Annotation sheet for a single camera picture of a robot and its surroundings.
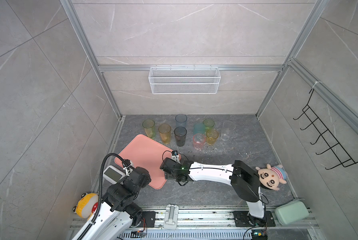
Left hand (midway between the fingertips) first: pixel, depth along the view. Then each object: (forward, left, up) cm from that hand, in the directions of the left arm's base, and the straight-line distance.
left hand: (142, 172), depth 76 cm
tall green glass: (+30, 0, 0) cm, 30 cm away
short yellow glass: (+28, -42, -8) cm, 51 cm away
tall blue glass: (+35, -21, 0) cm, 41 cm away
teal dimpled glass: (+33, -33, -6) cm, 47 cm away
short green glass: (+37, -41, -6) cm, 56 cm away
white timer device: (+3, +20, -10) cm, 22 cm away
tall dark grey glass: (+26, -20, -2) cm, 33 cm away
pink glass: (+26, -33, -11) cm, 44 cm away
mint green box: (-20, -75, -11) cm, 79 cm away
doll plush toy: (-4, -70, -5) cm, 70 cm away
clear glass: (+29, -52, -1) cm, 60 cm away
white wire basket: (+58, -23, +16) cm, 64 cm away
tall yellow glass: (+30, -10, -3) cm, 32 cm away
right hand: (+4, -14, -10) cm, 17 cm away
